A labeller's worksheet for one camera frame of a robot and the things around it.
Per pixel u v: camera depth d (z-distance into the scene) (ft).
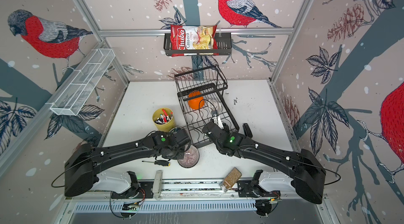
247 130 2.96
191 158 2.67
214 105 3.04
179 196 2.39
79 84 2.52
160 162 2.63
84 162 1.35
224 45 3.11
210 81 3.11
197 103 3.28
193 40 2.88
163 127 2.80
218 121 2.24
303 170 1.32
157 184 2.35
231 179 2.39
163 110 2.88
